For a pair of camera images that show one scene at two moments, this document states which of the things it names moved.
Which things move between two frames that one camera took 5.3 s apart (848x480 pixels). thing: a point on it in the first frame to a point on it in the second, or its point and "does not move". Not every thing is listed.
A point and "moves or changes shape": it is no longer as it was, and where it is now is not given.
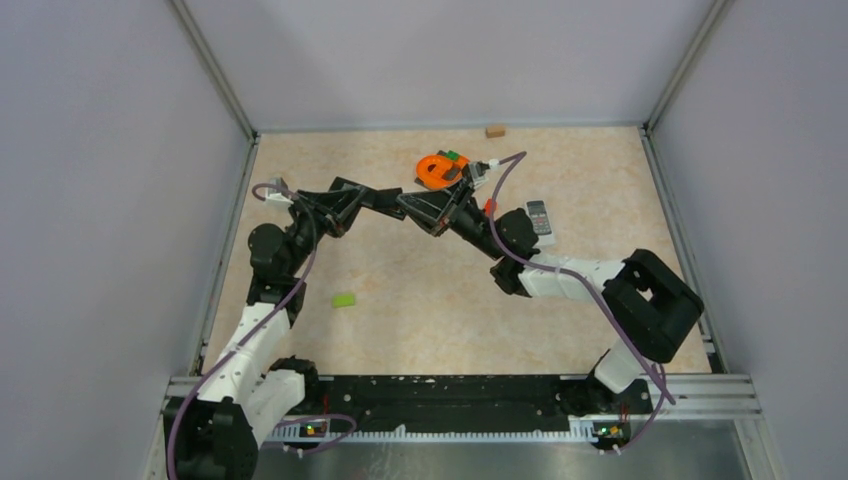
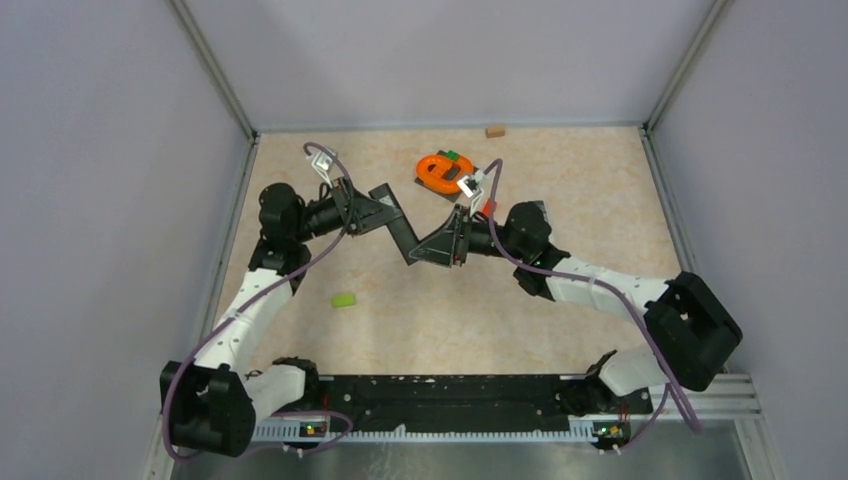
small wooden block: (495, 131) does not move
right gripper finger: (451, 200) to (442, 247)
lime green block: (343, 300) does not move
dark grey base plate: (449, 173) does not move
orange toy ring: (431, 170) does not move
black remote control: (384, 200) moves or changes shape
